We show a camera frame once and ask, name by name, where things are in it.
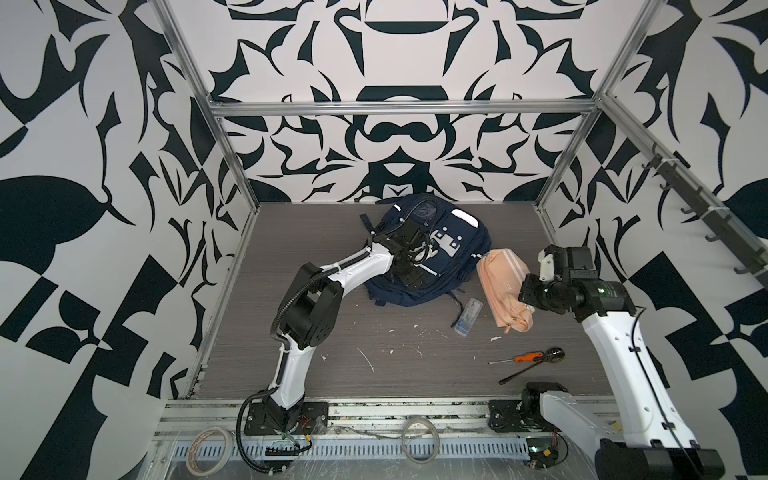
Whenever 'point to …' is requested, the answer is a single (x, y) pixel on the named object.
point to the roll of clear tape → (190, 453)
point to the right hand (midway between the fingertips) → (525, 287)
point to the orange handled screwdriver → (522, 358)
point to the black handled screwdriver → (552, 355)
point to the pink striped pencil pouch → (501, 274)
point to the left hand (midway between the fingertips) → (415, 264)
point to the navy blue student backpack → (452, 240)
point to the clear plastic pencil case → (468, 317)
